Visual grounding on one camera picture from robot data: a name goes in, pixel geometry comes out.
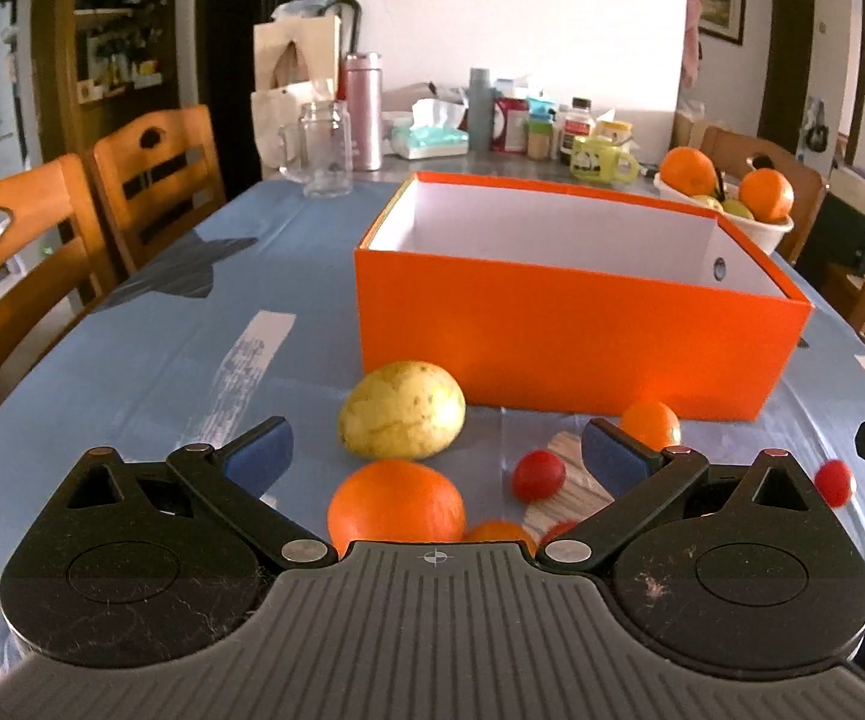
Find yellow apple in basket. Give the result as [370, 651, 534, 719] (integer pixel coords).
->
[691, 195, 723, 213]

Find green panda mug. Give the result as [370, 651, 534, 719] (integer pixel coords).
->
[569, 135, 640, 185]

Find grey tall bottle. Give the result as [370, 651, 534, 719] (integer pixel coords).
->
[466, 68, 494, 153]

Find orange cardboard box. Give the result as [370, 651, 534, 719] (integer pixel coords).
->
[354, 172, 813, 421]

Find wooden shelf cabinet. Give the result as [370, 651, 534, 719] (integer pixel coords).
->
[28, 0, 180, 161]

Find yellow-green mango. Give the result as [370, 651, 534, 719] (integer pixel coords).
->
[338, 361, 466, 460]

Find paper shopping bag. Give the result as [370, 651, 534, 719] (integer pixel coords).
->
[250, 15, 341, 179]

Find wooden chair near left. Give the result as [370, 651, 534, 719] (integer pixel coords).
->
[0, 152, 122, 436]

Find red cherry tomato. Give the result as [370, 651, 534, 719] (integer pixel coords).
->
[813, 458, 855, 509]
[510, 450, 567, 504]

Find white-cap medicine bottle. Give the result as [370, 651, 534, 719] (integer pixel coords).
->
[558, 98, 595, 164]

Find white fruit basket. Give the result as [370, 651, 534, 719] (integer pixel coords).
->
[654, 174, 794, 254]

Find small tangerine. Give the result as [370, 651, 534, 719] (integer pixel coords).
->
[619, 400, 681, 452]
[463, 520, 537, 556]

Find green pear in basket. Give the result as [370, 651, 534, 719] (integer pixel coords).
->
[722, 199, 755, 221]

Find glass jar mug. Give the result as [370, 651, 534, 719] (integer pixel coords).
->
[279, 101, 352, 199]

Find orange in basket left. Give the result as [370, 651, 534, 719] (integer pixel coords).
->
[659, 146, 719, 197]

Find tissue box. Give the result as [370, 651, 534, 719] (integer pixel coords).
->
[390, 98, 469, 161]

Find large orange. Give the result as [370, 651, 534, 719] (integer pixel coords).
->
[327, 460, 466, 556]

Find red labelled jar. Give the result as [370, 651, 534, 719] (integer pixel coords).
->
[491, 96, 528, 154]

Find pink thermos bottle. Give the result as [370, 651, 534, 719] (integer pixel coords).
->
[345, 52, 384, 172]

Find wooden chair far left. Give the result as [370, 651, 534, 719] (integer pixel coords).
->
[92, 104, 227, 273]

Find orange in basket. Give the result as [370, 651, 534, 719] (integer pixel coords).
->
[738, 167, 795, 224]
[659, 146, 719, 197]

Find wooden chair far right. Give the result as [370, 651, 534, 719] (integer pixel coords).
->
[701, 125, 828, 265]

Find pink hanging clothes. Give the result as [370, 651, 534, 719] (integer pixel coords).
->
[680, 0, 702, 88]

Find orange in basket right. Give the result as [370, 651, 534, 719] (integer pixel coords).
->
[738, 167, 795, 224]

